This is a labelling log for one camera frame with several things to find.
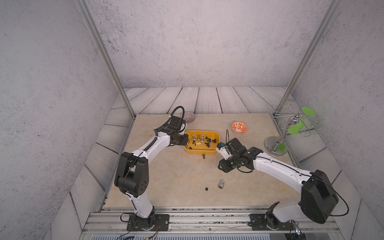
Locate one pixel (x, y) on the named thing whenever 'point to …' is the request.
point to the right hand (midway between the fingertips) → (221, 166)
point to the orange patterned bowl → (239, 127)
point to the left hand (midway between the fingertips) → (187, 140)
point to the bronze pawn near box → (203, 155)
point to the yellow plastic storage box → (208, 147)
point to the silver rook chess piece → (221, 183)
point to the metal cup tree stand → (278, 145)
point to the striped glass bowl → (189, 116)
